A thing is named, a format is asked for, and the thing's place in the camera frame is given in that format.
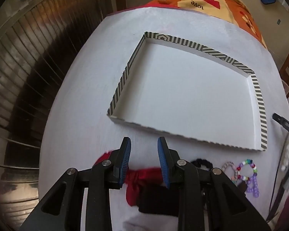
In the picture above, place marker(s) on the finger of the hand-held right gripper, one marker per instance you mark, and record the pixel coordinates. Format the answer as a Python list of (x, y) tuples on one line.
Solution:
[(285, 124)]

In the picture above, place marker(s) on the black scrunchie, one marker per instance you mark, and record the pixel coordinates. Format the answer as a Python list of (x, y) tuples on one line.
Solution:
[(207, 164)]

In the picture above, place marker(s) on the striped-rim white tray box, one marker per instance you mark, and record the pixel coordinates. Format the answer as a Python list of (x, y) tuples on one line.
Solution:
[(183, 89)]

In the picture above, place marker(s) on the wooden chair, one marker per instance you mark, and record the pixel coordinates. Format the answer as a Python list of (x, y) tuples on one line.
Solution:
[(287, 69)]

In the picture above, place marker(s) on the red fabric ribbon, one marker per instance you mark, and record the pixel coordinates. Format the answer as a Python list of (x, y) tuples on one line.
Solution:
[(134, 182)]

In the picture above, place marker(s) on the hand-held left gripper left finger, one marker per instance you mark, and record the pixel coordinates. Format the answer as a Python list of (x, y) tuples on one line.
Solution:
[(127, 158)]

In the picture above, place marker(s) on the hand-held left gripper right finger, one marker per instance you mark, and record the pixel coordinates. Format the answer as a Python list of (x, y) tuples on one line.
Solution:
[(162, 158)]

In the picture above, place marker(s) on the black fabric headband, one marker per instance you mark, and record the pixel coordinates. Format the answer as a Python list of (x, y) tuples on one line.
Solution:
[(156, 199)]

